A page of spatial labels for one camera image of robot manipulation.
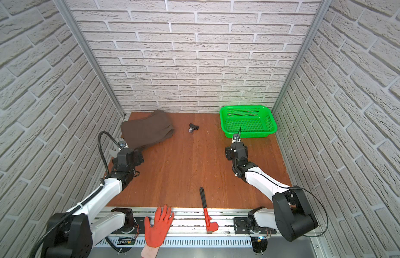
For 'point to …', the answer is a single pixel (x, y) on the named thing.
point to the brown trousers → (138, 134)
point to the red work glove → (155, 236)
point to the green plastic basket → (249, 121)
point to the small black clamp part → (192, 127)
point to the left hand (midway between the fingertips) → (131, 151)
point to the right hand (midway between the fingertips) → (239, 146)
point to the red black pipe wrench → (211, 227)
